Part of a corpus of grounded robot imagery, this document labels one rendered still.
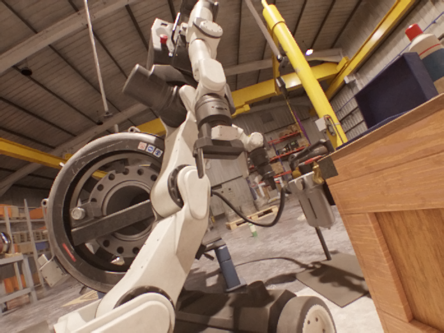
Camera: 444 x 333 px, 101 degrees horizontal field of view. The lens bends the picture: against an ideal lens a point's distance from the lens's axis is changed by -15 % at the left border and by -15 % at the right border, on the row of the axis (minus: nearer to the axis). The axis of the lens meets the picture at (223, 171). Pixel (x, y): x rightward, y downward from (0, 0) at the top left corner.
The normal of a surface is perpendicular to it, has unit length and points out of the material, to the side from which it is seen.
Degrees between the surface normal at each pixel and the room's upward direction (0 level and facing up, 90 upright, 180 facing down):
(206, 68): 81
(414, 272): 90
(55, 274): 90
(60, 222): 90
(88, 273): 90
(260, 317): 45
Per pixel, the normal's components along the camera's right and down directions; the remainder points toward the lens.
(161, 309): 0.67, -0.37
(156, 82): 0.62, 0.00
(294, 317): -0.56, -0.81
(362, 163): -0.93, 0.32
